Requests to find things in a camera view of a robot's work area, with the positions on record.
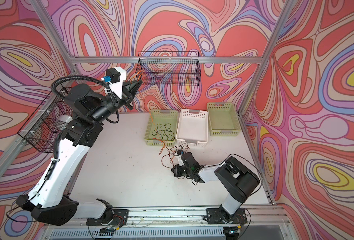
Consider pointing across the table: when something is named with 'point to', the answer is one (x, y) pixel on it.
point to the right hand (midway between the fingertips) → (173, 172)
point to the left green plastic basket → (161, 116)
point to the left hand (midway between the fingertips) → (139, 79)
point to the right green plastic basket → (223, 120)
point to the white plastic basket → (192, 128)
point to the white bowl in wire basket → (64, 119)
